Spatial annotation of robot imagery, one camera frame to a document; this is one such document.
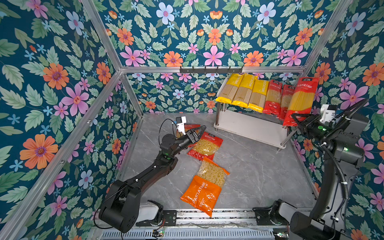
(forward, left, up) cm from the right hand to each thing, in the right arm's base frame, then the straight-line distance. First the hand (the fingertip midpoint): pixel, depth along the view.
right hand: (294, 114), depth 61 cm
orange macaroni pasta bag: (-18, +38, -39) cm, 57 cm away
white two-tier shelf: (+29, -2, -40) cm, 50 cm away
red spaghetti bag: (+23, -8, -7) cm, 25 cm away
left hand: (+1, +36, -8) cm, 37 cm away
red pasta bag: (+9, +36, -38) cm, 53 cm away
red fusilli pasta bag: (+2, +45, -9) cm, 46 cm away
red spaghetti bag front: (+15, +2, -6) cm, 16 cm away
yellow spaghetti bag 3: (+17, +9, -7) cm, 21 cm away
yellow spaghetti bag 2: (+21, +16, -6) cm, 27 cm away
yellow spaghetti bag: (+24, +24, -7) cm, 35 cm away
